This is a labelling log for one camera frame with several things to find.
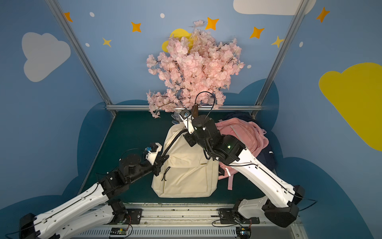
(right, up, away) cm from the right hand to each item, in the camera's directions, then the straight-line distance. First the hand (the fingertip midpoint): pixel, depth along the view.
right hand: (192, 123), depth 65 cm
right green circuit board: (+26, -55, +8) cm, 61 cm away
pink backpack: (+37, -7, +24) cm, 44 cm away
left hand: (-12, -15, +6) cm, 20 cm away
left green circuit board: (-36, -53, +7) cm, 65 cm away
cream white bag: (-3, -26, +12) cm, 29 cm away
